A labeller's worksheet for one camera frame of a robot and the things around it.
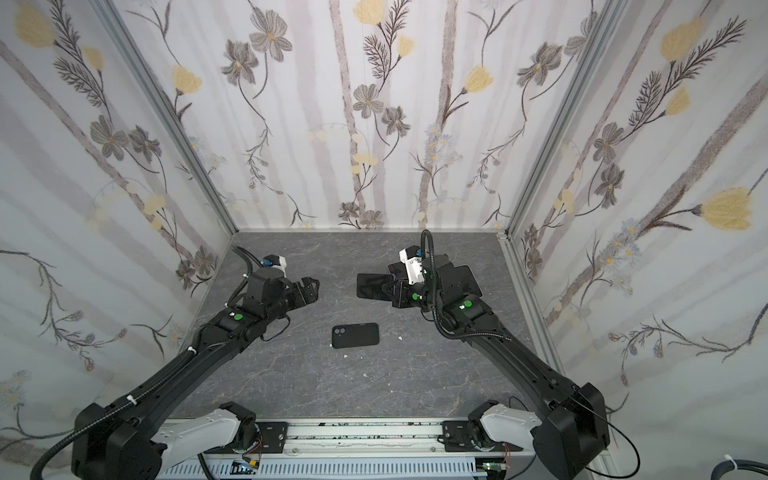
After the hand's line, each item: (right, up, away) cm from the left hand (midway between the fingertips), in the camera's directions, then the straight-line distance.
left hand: (305, 279), depth 81 cm
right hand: (+21, 0, -8) cm, 22 cm away
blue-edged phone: (+17, -3, +16) cm, 23 cm away
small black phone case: (+12, -19, +13) cm, 26 cm away
